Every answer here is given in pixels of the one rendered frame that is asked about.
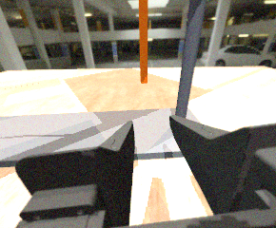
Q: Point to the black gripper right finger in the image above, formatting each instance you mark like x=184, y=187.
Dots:
x=220, y=160

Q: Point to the orange handle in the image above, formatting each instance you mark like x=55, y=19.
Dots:
x=143, y=34

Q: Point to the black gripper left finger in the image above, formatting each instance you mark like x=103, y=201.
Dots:
x=109, y=166

